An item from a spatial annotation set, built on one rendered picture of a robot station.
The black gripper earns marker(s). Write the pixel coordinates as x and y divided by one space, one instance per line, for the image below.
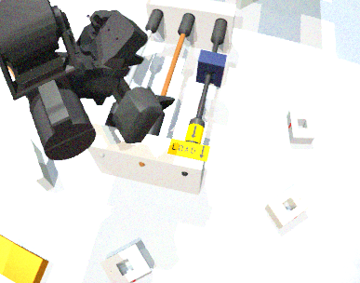
138 107

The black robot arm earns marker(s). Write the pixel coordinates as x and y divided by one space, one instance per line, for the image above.
30 31

